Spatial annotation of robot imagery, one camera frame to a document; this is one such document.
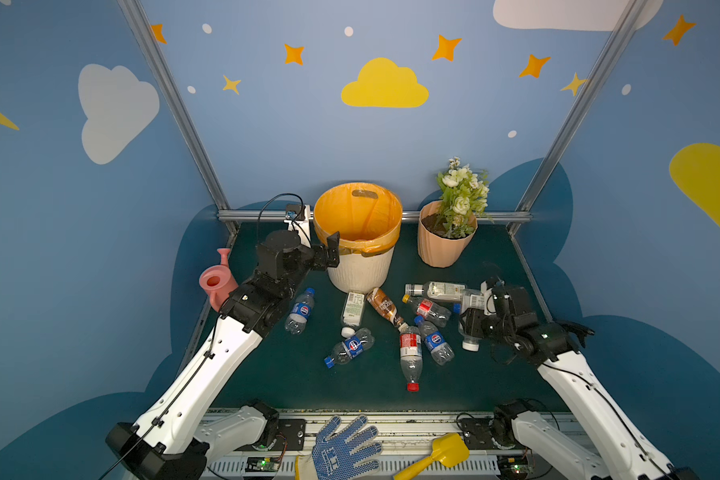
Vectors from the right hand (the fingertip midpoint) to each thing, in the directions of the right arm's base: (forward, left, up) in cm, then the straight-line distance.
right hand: (474, 315), depth 79 cm
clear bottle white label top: (+14, +6, -11) cm, 19 cm away
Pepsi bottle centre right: (-3, +9, -11) cm, 14 cm away
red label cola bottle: (-7, +16, -12) cm, 21 cm away
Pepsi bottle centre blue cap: (-6, +33, -10) cm, 35 cm away
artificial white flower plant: (+32, +1, +13) cm, 35 cm away
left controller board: (-35, +52, -16) cm, 65 cm away
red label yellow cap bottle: (+8, +9, -12) cm, 17 cm away
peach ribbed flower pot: (+28, +7, -4) cm, 29 cm away
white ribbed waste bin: (+14, +32, -2) cm, 35 cm away
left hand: (+7, +40, +23) cm, 46 cm away
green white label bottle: (+5, +34, -12) cm, 36 cm away
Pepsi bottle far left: (+2, +51, -13) cm, 53 cm away
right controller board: (-31, -9, -17) cm, 37 cm away
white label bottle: (+2, +2, +5) cm, 5 cm away
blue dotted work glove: (-32, +35, -15) cm, 50 cm away
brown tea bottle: (+7, +23, -11) cm, 26 cm away
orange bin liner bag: (+36, +30, 0) cm, 47 cm away
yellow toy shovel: (-29, +7, -16) cm, 34 cm away
